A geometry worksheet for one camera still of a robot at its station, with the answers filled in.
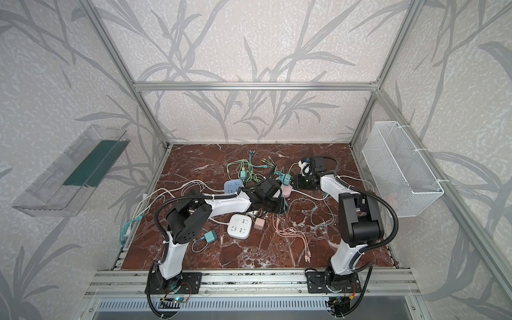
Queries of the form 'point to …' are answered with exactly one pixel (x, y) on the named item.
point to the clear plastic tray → (65, 184)
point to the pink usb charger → (258, 223)
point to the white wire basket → (402, 174)
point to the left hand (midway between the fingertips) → (288, 204)
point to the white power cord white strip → (170, 193)
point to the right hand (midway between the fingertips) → (296, 176)
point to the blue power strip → (230, 186)
